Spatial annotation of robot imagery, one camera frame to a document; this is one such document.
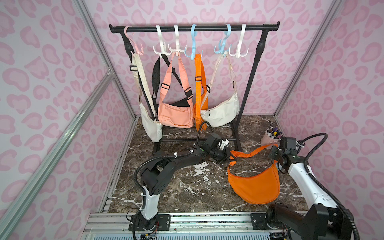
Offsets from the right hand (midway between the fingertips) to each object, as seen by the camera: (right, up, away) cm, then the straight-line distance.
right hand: (275, 150), depth 85 cm
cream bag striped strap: (-73, +11, +12) cm, 75 cm away
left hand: (-22, -4, -5) cm, 23 cm away
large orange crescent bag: (-11, -20, -5) cm, 23 cm away
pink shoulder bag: (-55, +21, +5) cm, 59 cm away
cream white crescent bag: (-27, +22, +10) cm, 36 cm away
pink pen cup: (+2, +7, +8) cm, 11 cm away
